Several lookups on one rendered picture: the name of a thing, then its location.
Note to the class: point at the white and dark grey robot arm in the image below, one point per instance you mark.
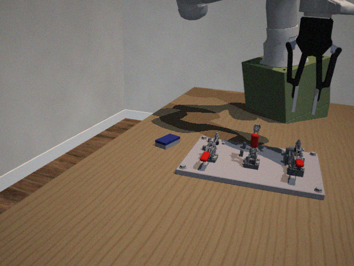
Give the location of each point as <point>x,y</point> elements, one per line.
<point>282,24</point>

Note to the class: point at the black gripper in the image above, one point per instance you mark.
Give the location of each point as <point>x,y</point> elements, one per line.
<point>315,45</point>

